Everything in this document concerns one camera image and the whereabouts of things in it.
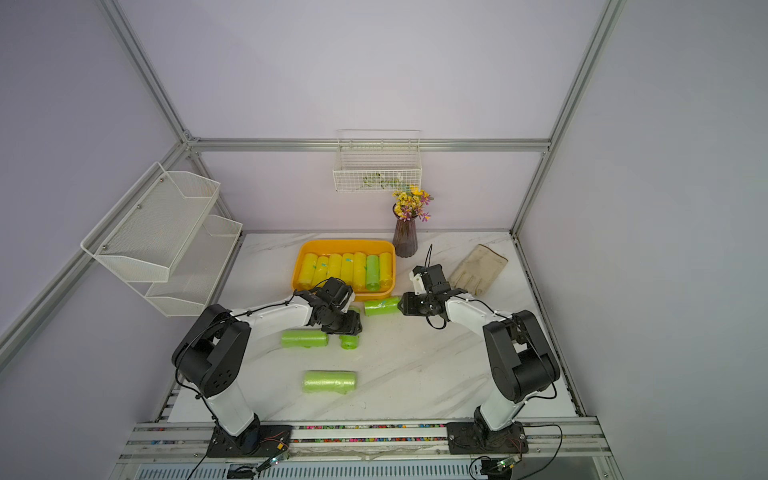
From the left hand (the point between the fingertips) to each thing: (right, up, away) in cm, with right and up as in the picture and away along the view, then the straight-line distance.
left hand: (353, 331), depth 92 cm
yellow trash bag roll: (-18, +18, +11) cm, 28 cm away
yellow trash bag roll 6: (+10, +18, +10) cm, 23 cm away
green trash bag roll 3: (-1, -2, -4) cm, 5 cm away
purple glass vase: (+17, +30, +16) cm, 38 cm away
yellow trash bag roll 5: (0, +18, +12) cm, 22 cm away
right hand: (+17, +7, +2) cm, 18 cm away
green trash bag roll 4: (-14, -1, -6) cm, 15 cm away
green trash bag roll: (+6, +18, +10) cm, 21 cm away
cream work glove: (+43, +18, +15) cm, 49 cm away
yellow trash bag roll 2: (-13, +19, +12) cm, 26 cm away
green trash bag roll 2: (+9, +8, +2) cm, 12 cm away
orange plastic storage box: (-14, +27, +19) cm, 36 cm away
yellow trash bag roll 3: (-8, +20, +12) cm, 25 cm away
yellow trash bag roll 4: (-4, +19, +13) cm, 23 cm away
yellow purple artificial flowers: (+18, +41, +4) cm, 45 cm away
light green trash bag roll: (-5, -10, -14) cm, 18 cm away
